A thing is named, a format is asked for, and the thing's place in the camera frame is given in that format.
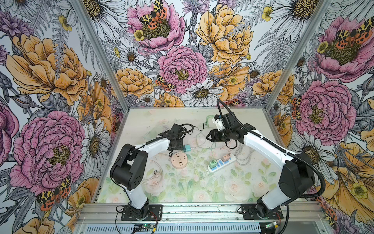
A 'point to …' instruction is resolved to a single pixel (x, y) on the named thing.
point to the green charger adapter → (213, 164)
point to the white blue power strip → (220, 164)
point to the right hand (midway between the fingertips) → (210, 141)
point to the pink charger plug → (226, 157)
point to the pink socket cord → (156, 179)
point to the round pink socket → (179, 160)
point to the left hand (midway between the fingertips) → (176, 148)
